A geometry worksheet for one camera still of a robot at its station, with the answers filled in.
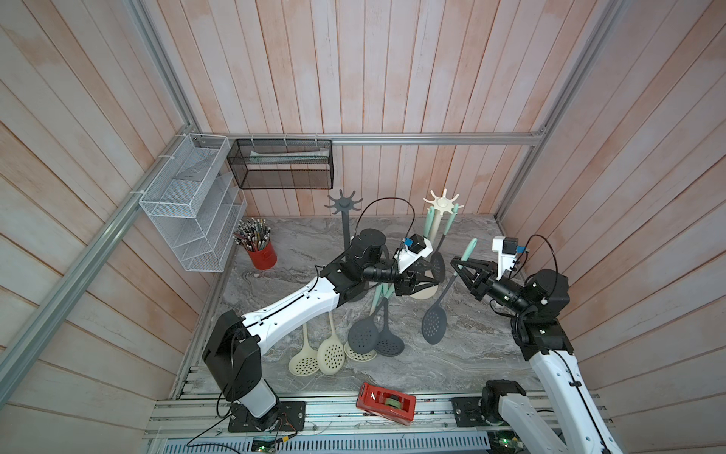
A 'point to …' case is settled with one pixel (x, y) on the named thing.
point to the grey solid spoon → (363, 335)
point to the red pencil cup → (254, 235)
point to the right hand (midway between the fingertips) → (453, 262)
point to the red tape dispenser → (393, 406)
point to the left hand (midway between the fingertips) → (432, 280)
